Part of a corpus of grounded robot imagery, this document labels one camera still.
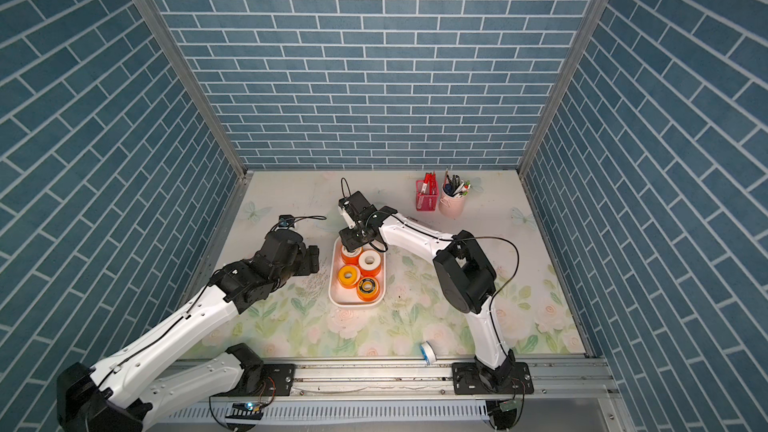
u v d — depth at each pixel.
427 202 1.08
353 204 0.72
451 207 1.02
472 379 0.74
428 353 0.74
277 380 0.73
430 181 1.05
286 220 0.68
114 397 0.39
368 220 0.70
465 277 0.52
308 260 0.70
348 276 0.89
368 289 0.85
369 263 0.89
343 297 0.87
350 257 0.91
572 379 0.75
